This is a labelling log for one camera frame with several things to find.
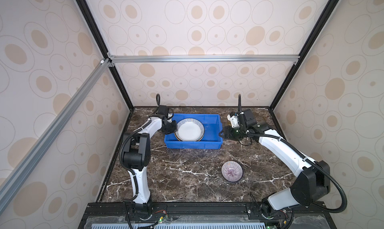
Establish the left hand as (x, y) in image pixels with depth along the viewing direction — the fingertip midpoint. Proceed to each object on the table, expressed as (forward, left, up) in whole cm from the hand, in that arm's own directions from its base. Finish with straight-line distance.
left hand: (179, 125), depth 97 cm
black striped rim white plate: (+1, -6, -6) cm, 9 cm away
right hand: (-12, -25, +9) cm, 29 cm away
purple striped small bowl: (-28, -31, -4) cm, 42 cm away
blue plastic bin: (-4, -21, -11) cm, 24 cm away
